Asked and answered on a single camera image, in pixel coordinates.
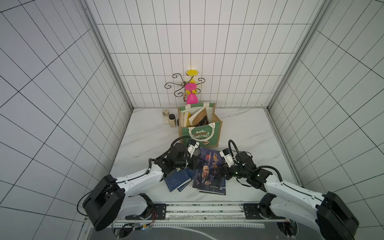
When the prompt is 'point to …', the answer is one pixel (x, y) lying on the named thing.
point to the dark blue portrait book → (208, 174)
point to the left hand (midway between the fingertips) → (202, 163)
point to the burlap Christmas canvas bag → (208, 132)
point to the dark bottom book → (195, 119)
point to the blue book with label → (176, 178)
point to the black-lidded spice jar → (172, 120)
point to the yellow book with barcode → (188, 124)
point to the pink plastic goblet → (192, 98)
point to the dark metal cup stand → (184, 93)
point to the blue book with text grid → (222, 191)
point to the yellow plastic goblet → (192, 72)
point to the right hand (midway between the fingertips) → (214, 165)
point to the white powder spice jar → (166, 116)
